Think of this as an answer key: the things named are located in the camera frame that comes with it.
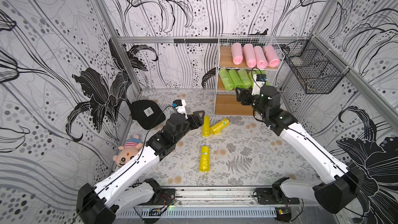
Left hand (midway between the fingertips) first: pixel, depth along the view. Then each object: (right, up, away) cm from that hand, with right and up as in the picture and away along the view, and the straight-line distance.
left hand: (202, 117), depth 73 cm
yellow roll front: (+1, -24, +7) cm, 25 cm away
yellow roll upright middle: (+2, -8, +21) cm, 23 cm away
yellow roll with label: (+9, -9, +20) cm, 24 cm away
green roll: (+14, +20, +13) cm, 28 cm away
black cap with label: (-36, 0, +25) cm, 44 cm away
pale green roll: (+24, +21, +12) cm, 34 cm away
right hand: (+20, +14, 0) cm, 25 cm away
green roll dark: (+19, +21, +13) cm, 31 cm away
